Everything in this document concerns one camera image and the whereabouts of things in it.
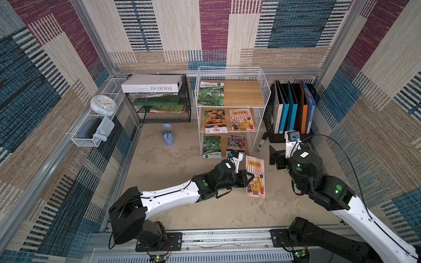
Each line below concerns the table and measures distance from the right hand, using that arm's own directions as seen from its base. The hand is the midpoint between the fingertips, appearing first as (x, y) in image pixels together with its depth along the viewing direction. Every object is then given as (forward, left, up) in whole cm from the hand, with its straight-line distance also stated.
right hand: (282, 143), depth 65 cm
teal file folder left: (+28, -12, -8) cm, 32 cm away
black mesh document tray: (+47, +75, -25) cm, 92 cm away
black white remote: (+27, -5, -30) cm, 40 cm away
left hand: (-7, +10, -12) cm, 17 cm away
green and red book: (+39, +50, -15) cm, 65 cm away
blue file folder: (+30, -25, -5) cm, 39 cm away
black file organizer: (+46, -10, -23) cm, 53 cm away
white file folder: (+29, -8, -7) cm, 31 cm away
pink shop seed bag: (+23, +12, -9) cm, 27 cm away
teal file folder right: (+29, -15, -8) cm, 34 cm away
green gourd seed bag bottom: (+23, +28, -33) cm, 49 cm away
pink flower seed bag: (+25, +13, -32) cm, 43 cm away
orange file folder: (+29, -22, -11) cm, 38 cm away
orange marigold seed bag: (+22, +26, -9) cm, 35 cm away
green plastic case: (+39, +59, -8) cm, 71 cm away
